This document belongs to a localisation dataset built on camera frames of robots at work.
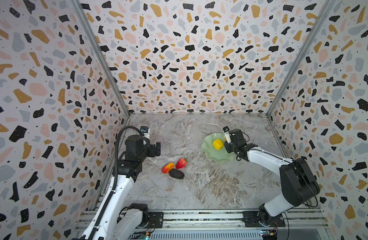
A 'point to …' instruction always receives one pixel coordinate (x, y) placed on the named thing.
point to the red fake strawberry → (181, 163)
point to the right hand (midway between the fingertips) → (228, 137)
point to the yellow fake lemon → (218, 144)
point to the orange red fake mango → (167, 167)
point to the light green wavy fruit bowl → (218, 156)
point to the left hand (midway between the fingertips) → (149, 139)
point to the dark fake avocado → (176, 173)
